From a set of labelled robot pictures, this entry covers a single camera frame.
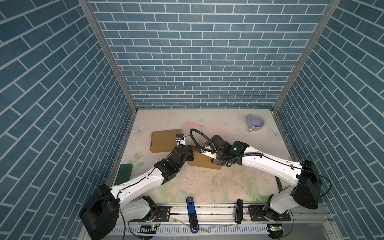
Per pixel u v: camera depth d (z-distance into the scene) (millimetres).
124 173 873
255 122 1092
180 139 705
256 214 737
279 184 812
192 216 710
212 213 753
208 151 687
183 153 611
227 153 579
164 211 741
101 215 398
